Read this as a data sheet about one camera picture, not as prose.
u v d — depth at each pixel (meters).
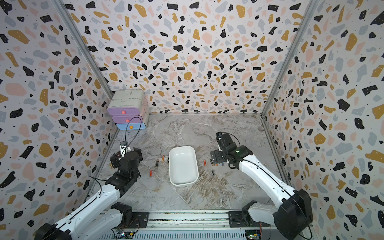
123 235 0.71
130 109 0.96
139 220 0.73
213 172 0.90
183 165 0.92
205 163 0.95
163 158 0.97
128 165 0.60
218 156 0.73
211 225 0.73
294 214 0.39
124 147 0.67
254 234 0.72
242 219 0.73
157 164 0.93
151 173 0.90
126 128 1.13
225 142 0.61
